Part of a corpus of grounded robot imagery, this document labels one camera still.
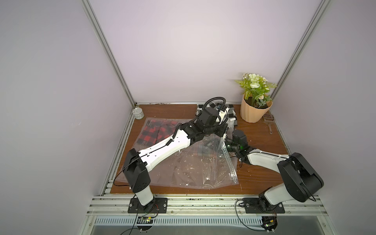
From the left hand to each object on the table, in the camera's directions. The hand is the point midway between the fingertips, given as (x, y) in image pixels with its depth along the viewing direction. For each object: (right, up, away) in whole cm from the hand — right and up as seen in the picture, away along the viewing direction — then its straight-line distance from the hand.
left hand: (230, 125), depth 71 cm
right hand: (-11, -10, +9) cm, 18 cm away
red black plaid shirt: (-45, -6, +29) cm, 54 cm away
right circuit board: (+19, -48, -2) cm, 52 cm away
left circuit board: (-43, -48, 0) cm, 64 cm away
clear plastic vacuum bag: (-12, -25, +16) cm, 32 cm away
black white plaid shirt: (+5, +2, +14) cm, 15 cm away
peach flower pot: (+22, +6, +29) cm, 36 cm away
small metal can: (-61, +7, +37) cm, 72 cm away
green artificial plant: (+22, +22, +18) cm, 36 cm away
